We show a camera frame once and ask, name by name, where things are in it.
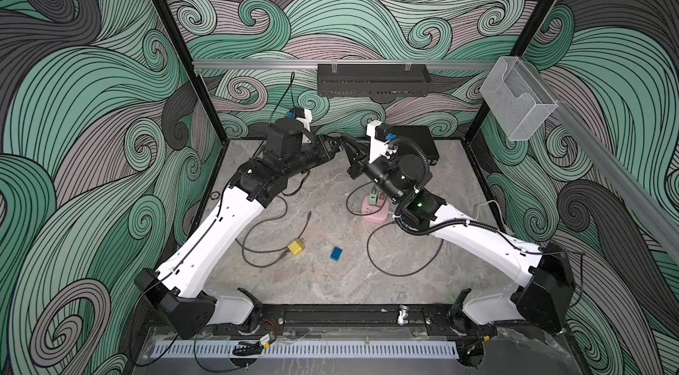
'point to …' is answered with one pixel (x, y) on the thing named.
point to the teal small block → (336, 254)
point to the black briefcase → (421, 134)
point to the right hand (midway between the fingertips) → (337, 141)
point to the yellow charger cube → (296, 247)
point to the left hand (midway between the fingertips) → (340, 138)
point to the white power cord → (506, 227)
